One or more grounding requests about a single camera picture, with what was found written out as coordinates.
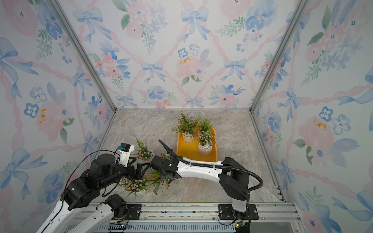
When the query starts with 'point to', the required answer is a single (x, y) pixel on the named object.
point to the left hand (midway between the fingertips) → (143, 161)
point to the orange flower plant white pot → (205, 134)
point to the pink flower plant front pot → (132, 185)
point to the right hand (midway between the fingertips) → (161, 171)
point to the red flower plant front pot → (155, 176)
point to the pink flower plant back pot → (204, 149)
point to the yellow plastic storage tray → (190, 150)
